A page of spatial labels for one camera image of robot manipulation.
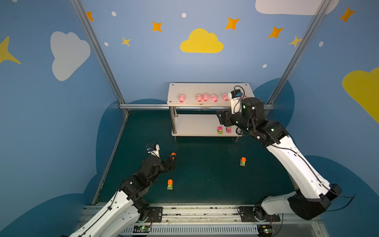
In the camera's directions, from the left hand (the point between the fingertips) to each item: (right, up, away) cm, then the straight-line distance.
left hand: (171, 158), depth 76 cm
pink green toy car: (+30, +14, +23) cm, 41 cm away
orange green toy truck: (+43, -5, +16) cm, 46 cm away
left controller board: (-14, -33, -6) cm, 36 cm away
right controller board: (+47, -35, -5) cm, 59 cm away
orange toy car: (-1, -2, +19) cm, 19 cm away
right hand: (+27, +24, -8) cm, 37 cm away
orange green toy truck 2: (-2, -16, +6) cm, 17 cm away
